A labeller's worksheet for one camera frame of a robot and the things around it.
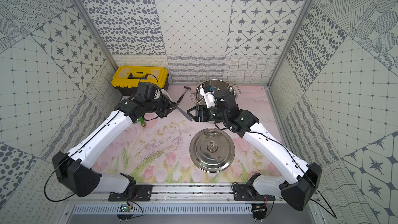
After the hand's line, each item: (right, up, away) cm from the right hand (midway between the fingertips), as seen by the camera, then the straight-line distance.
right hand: (193, 113), depth 68 cm
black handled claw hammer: (-9, +15, +51) cm, 53 cm away
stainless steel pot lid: (+9, -23, +18) cm, 31 cm away
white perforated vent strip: (-12, -45, +2) cm, 46 cm away
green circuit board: (-32, -46, +4) cm, 56 cm away
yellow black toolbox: (-47, +20, +33) cm, 61 cm away
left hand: (-7, +6, +7) cm, 12 cm away
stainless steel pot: (0, +7, +25) cm, 26 cm away
